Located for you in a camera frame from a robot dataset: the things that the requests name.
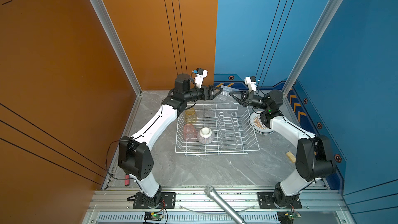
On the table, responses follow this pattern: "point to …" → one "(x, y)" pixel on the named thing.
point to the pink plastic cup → (189, 131)
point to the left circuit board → (153, 216)
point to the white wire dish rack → (214, 129)
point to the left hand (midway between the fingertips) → (218, 89)
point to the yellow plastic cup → (190, 115)
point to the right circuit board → (287, 217)
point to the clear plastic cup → (226, 90)
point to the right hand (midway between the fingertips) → (230, 97)
